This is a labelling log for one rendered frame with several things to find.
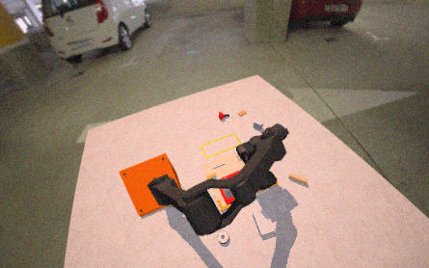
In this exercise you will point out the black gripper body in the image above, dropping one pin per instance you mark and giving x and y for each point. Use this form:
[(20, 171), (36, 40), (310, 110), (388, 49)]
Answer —
[(270, 179)]

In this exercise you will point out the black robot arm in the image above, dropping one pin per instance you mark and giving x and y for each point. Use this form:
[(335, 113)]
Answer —
[(196, 204)]

